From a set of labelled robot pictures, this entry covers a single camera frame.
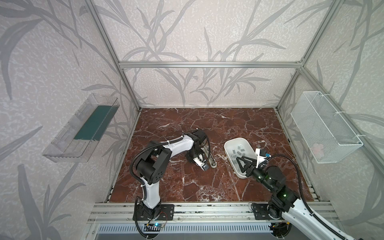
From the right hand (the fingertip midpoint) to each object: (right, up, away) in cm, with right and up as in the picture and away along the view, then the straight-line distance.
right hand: (239, 154), depth 77 cm
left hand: (-21, -3, +17) cm, 27 cm away
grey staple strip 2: (0, -5, +19) cm, 19 cm away
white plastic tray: (+3, 0, +20) cm, 20 cm away
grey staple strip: (+5, -1, +21) cm, 22 cm away
